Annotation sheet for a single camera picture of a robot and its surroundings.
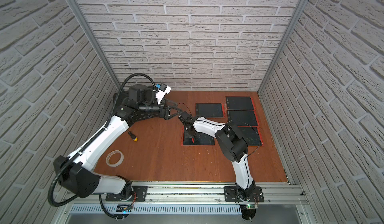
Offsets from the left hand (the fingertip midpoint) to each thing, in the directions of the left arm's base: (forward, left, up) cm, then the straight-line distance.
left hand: (181, 107), depth 68 cm
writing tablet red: (+24, -19, -33) cm, 45 cm away
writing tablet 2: (+15, -41, -31) cm, 54 cm away
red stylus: (-2, -6, -32) cm, 32 cm away
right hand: (+3, -6, -33) cm, 33 cm away
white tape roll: (-15, +37, -33) cm, 52 cm away
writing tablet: (+33, -43, -35) cm, 64 cm away
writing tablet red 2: (-1, -9, -32) cm, 33 cm away
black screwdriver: (0, +31, -32) cm, 44 cm away
